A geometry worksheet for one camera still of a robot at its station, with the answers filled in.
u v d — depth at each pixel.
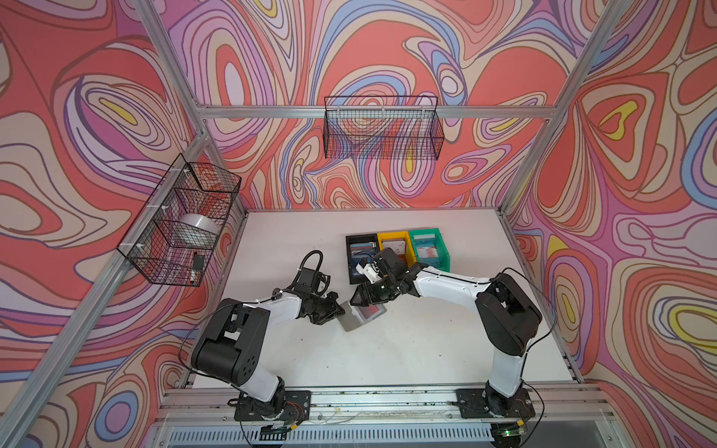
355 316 0.89
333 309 0.80
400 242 1.03
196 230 0.70
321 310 0.79
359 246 1.03
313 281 0.76
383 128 0.96
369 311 0.91
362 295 0.78
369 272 0.83
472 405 0.73
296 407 0.73
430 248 1.05
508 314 0.49
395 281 0.70
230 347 0.45
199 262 0.73
